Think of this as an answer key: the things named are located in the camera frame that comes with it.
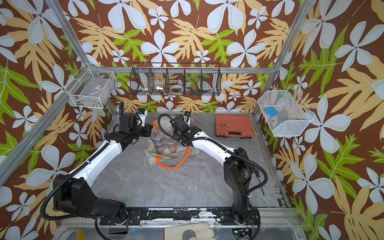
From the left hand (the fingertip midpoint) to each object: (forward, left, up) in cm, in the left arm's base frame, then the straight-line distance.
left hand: (152, 124), depth 84 cm
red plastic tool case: (+15, -54, -19) cm, 59 cm away
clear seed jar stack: (-5, -3, -5) cm, 8 cm away
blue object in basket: (+8, -69, +3) cm, 70 cm away
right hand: (+1, -15, -5) cm, 16 cm away
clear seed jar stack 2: (-5, -10, -10) cm, 15 cm away
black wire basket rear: (+32, -11, +8) cm, 35 cm away
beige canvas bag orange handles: (-12, -8, -22) cm, 26 cm away
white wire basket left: (+17, +36, +12) cm, 42 cm away
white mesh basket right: (+1, -77, +7) cm, 77 cm away
